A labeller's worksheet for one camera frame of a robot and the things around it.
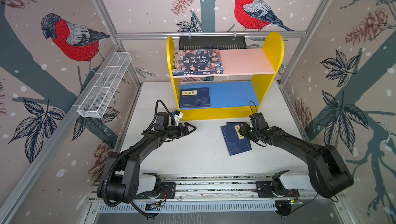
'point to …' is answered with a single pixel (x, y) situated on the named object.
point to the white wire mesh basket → (95, 103)
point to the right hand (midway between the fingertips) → (241, 132)
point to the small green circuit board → (154, 207)
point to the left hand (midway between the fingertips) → (191, 130)
